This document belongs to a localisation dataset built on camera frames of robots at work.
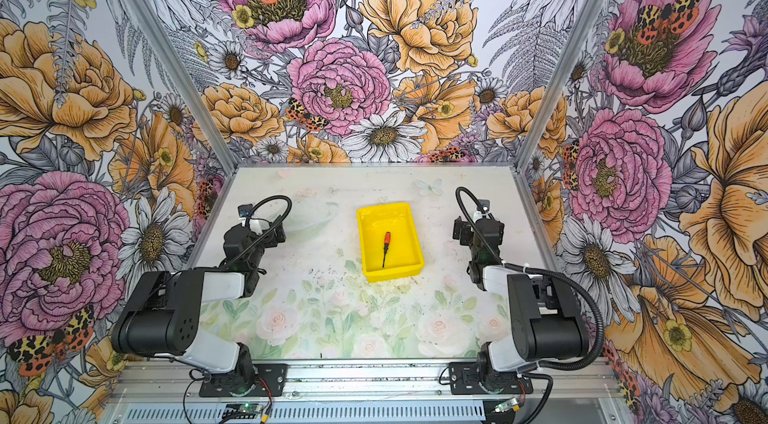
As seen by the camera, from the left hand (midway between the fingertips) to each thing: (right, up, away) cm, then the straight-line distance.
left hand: (266, 225), depth 94 cm
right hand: (+65, 0, 0) cm, 65 cm away
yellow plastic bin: (+42, -10, +3) cm, 43 cm away
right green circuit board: (+66, -40, -22) cm, 80 cm away
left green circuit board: (+4, -41, -23) cm, 47 cm away
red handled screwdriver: (+37, -5, +6) cm, 38 cm away
